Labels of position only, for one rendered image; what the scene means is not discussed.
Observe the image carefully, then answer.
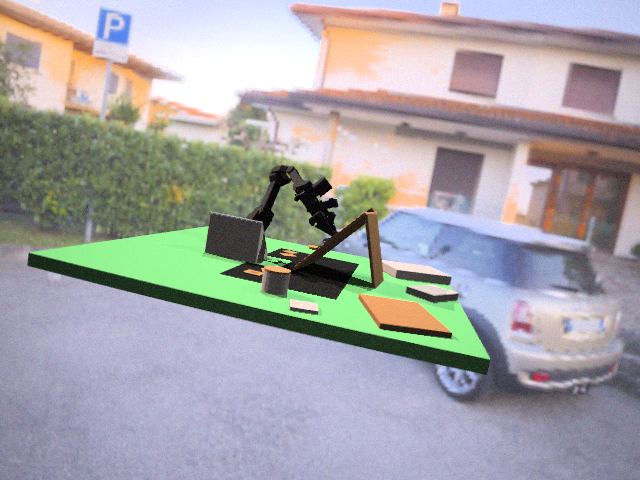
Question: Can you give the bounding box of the orange flat rectangular board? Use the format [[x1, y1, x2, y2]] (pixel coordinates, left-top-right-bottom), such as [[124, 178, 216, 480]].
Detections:
[[358, 294, 452, 338]]

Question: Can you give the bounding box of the pale pink flat square tile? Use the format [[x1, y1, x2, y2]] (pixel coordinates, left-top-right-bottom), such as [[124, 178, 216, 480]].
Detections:
[[289, 299, 318, 315]]

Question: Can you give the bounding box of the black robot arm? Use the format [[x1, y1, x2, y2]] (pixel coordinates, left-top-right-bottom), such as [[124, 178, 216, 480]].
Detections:
[[245, 165, 339, 232]]

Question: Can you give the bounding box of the grey cylinder with orange top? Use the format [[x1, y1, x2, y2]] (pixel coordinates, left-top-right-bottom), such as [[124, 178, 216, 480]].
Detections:
[[261, 266, 291, 295]]

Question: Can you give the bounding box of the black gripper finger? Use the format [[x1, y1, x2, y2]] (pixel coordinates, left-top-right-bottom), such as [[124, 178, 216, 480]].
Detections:
[[315, 217, 334, 236], [328, 216, 337, 235]]

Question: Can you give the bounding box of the pale pink flat rectangular slab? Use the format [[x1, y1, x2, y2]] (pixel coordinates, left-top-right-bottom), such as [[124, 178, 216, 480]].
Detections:
[[382, 260, 452, 285]]

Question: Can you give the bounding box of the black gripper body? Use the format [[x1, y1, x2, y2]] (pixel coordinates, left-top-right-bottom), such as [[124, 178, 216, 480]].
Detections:
[[306, 199, 336, 226]]

